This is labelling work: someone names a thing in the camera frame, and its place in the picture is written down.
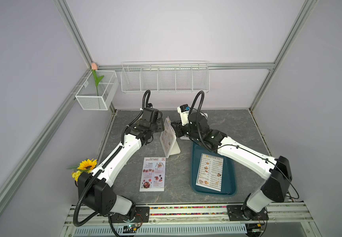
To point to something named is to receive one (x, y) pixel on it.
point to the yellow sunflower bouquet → (85, 166)
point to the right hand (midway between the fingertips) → (171, 122)
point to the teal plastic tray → (229, 179)
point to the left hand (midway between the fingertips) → (158, 123)
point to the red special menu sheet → (153, 174)
